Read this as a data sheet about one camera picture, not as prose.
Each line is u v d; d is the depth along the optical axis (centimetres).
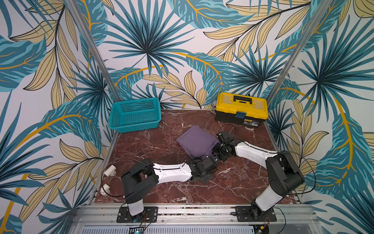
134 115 115
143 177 50
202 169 64
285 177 46
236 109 100
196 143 98
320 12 70
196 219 73
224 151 70
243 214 73
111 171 80
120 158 93
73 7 67
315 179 75
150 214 73
